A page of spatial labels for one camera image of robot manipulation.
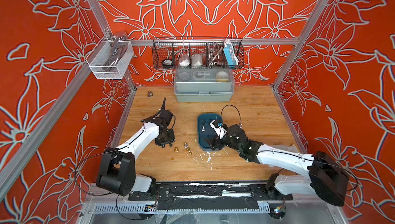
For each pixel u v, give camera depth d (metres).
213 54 0.81
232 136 0.61
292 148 0.85
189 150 0.85
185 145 0.88
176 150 0.86
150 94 1.14
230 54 0.86
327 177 0.41
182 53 1.01
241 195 0.73
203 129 0.94
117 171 0.42
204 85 1.01
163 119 0.70
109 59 0.83
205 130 0.95
